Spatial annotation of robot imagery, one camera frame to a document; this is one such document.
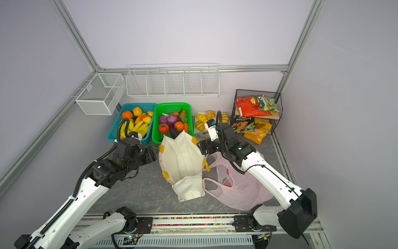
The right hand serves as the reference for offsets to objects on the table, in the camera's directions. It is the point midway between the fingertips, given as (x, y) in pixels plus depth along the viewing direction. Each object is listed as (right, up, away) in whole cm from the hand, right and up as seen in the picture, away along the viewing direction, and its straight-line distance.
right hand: (204, 142), depth 76 cm
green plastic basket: (-34, +22, +38) cm, 56 cm away
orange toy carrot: (-13, +8, +33) cm, 36 cm away
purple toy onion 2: (-30, +14, +34) cm, 47 cm away
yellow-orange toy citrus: (-50, +20, +36) cm, 65 cm away
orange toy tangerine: (-55, +17, +33) cm, 67 cm away
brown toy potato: (-16, +19, +40) cm, 47 cm away
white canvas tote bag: (-14, -15, +18) cm, 27 cm away
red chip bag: (+28, +21, +21) cm, 41 cm away
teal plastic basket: (-44, +23, +40) cm, 64 cm away
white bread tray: (-3, +4, +32) cm, 33 cm away
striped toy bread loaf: (-2, +15, +39) cm, 42 cm away
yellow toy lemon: (-40, +13, +31) cm, 53 cm away
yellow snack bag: (+39, +7, +27) cm, 48 cm away
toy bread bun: (+5, +18, +40) cm, 44 cm away
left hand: (-23, -5, -4) cm, 24 cm away
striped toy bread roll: (-3, +9, +33) cm, 34 cm away
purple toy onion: (-23, +14, +32) cm, 42 cm away
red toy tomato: (-28, +7, +29) cm, 41 cm away
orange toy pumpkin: (-18, +9, +31) cm, 37 cm away
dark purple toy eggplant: (-21, +4, +29) cm, 36 cm away
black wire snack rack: (+47, +13, +28) cm, 56 cm away
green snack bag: (+39, +23, +20) cm, 50 cm away
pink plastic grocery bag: (+12, -22, +11) cm, 28 cm away
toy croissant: (+15, +15, +40) cm, 45 cm away
